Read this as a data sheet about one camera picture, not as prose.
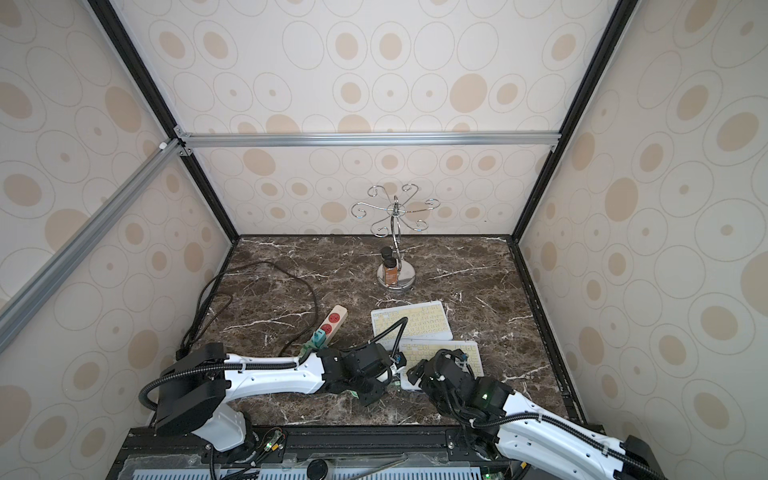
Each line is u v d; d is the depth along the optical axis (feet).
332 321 3.07
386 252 3.26
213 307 3.27
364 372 2.04
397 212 2.73
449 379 1.91
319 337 2.79
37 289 1.76
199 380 1.57
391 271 3.19
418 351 2.87
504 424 1.70
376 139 3.01
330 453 2.39
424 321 3.12
